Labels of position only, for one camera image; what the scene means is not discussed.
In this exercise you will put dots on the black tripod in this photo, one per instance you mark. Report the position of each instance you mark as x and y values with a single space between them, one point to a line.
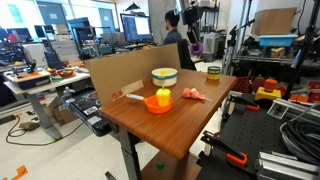
233 43

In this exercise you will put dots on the white desk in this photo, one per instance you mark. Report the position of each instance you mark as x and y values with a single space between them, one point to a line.
36 88

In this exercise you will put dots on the purple round toy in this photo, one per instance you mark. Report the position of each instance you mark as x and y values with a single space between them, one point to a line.
197 50

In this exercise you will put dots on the yellow green can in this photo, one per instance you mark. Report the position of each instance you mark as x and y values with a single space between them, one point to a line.
213 74

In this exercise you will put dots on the aluminium extrusion bar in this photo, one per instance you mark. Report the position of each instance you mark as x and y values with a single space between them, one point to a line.
290 108
286 168

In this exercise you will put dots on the large cardboard box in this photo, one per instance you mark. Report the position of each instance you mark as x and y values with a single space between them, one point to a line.
273 21

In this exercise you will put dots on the orange toy pan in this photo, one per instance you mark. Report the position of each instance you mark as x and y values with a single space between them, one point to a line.
153 106

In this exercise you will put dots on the yellow toy bell pepper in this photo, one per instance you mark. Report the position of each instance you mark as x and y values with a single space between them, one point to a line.
163 96

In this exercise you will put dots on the small yellow toy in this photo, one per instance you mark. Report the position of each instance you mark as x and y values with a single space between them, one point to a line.
164 72

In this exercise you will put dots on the pink toy meat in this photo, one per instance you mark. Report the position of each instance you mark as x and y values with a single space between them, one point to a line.
190 94

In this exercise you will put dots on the blue plastic bin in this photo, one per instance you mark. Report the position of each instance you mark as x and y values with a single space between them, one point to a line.
276 40

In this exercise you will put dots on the computer monitor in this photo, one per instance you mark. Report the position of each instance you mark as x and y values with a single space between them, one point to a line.
136 28

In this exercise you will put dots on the dark laptop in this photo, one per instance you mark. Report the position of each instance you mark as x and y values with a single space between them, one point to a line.
53 60

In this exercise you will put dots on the white bowl teal stripe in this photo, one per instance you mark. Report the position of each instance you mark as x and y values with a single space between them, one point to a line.
164 80

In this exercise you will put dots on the black machine with labels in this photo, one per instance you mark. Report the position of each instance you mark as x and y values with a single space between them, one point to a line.
86 110

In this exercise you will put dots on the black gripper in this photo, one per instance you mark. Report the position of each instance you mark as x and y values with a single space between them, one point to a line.
192 35

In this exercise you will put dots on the black perforated breadboard table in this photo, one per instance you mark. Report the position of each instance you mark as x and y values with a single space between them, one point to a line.
256 133

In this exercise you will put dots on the cardboard panel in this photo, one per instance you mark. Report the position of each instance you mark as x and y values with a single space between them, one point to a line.
123 73

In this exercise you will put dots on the white appliance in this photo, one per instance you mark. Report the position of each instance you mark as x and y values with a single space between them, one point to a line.
211 46

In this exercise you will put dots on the colourful wooden block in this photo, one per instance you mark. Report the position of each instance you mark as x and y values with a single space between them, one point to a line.
277 52

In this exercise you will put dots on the wooden table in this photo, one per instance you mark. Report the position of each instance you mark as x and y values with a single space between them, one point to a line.
173 123

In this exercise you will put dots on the orange floor tape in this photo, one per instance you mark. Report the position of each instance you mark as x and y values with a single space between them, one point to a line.
20 171

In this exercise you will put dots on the yellow emergency stop button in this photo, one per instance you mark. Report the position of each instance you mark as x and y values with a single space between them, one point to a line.
268 93

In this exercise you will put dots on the red bowl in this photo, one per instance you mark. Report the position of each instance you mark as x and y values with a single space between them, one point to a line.
65 73

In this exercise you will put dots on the small cardboard box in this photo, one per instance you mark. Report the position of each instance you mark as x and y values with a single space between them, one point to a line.
61 113

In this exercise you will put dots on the black box with orange top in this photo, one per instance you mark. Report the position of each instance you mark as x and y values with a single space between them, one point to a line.
31 81

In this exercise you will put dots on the red basket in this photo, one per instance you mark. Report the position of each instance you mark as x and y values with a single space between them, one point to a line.
240 85

